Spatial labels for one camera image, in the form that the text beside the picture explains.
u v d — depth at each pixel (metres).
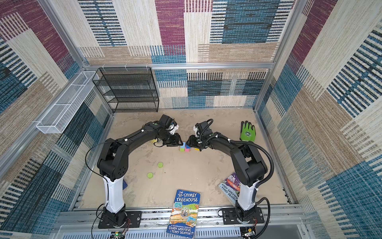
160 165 0.91
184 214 0.73
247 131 1.05
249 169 0.49
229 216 0.73
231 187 0.81
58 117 0.72
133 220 0.73
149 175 0.87
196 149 0.87
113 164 0.52
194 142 0.84
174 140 0.84
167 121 0.79
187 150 0.96
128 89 1.11
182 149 0.96
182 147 0.94
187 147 0.91
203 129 0.76
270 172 0.46
